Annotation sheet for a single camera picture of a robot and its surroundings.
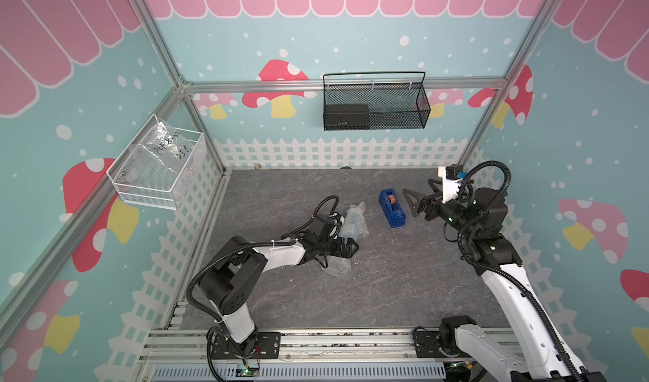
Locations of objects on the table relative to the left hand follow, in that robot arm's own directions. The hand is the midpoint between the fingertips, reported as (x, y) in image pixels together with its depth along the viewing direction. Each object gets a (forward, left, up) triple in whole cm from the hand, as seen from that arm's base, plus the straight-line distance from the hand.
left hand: (347, 249), depth 90 cm
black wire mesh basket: (+45, -10, +31) cm, 56 cm away
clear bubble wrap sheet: (-8, +3, +3) cm, 9 cm away
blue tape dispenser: (+18, -17, +2) cm, 25 cm away
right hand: (+4, -18, +30) cm, 35 cm away
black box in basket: (+35, +2, +31) cm, 47 cm away
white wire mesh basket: (+9, +55, +31) cm, 64 cm away
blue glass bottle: (+9, -2, +2) cm, 9 cm away
